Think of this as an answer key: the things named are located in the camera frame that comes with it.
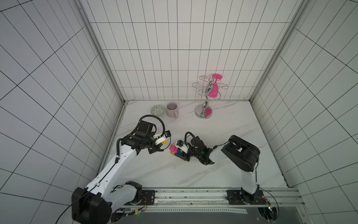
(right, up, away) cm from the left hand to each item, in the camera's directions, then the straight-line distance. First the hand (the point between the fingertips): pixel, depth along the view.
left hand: (156, 143), depth 79 cm
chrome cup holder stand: (+33, +35, +11) cm, 50 cm away
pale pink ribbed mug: (+8, +20, +26) cm, 33 cm away
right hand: (+12, -5, +13) cm, 18 cm away
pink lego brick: (+10, -4, +4) cm, 11 cm away
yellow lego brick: (+9, -8, +8) cm, 14 cm away
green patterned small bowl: (-4, +19, +31) cm, 37 cm away
